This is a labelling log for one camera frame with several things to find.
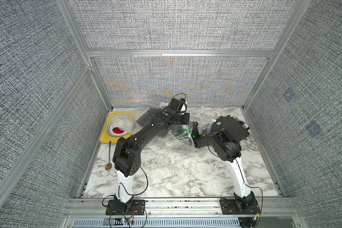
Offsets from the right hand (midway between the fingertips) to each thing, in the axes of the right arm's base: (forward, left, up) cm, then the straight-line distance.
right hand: (168, 125), depth 99 cm
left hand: (-4, -14, +14) cm, 21 cm away
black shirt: (-1, -48, -3) cm, 48 cm away
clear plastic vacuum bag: (-7, -7, -7) cm, 12 cm away
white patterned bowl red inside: (-1, +34, +1) cm, 34 cm away
